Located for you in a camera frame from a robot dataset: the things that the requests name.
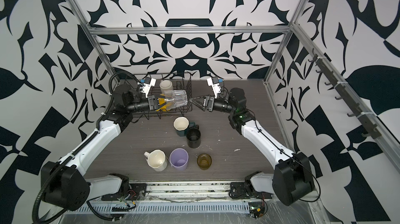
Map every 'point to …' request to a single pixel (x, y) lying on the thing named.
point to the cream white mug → (157, 159)
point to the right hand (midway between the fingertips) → (192, 100)
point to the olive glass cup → (204, 161)
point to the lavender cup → (178, 158)
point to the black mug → (194, 137)
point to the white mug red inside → (166, 87)
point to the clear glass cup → (176, 98)
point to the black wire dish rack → (180, 81)
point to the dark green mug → (182, 124)
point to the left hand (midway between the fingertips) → (170, 97)
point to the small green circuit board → (257, 209)
